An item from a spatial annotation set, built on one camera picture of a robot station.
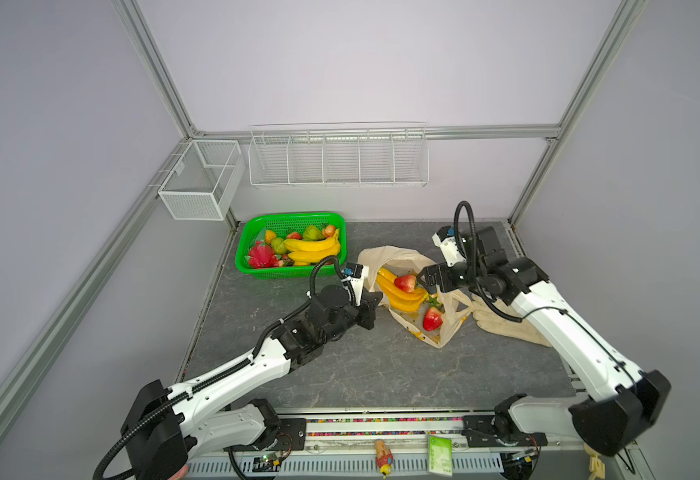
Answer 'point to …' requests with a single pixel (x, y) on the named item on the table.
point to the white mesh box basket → (203, 180)
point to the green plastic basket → (293, 221)
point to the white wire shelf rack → (329, 155)
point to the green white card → (440, 455)
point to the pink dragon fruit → (262, 256)
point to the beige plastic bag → (455, 307)
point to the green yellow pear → (279, 245)
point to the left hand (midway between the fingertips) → (383, 300)
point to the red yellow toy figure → (384, 458)
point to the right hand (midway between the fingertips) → (434, 274)
